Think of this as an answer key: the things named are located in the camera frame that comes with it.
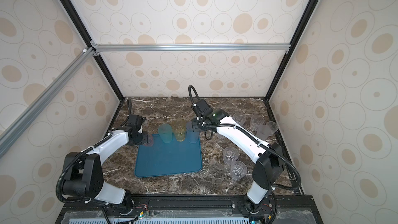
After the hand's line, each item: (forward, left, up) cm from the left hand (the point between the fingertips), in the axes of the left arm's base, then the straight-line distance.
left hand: (146, 136), depth 91 cm
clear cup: (+11, -79, -5) cm, 80 cm away
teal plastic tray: (-10, -16, -9) cm, 21 cm away
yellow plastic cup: (+3, -20, +4) cm, 21 cm away
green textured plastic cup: (+4, -10, -2) cm, 11 cm away
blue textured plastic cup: (+1, -27, -3) cm, 27 cm away
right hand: (0, -30, +11) cm, 32 cm away
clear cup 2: (-8, -49, -6) cm, 50 cm away
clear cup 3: (-17, -53, -7) cm, 56 cm away
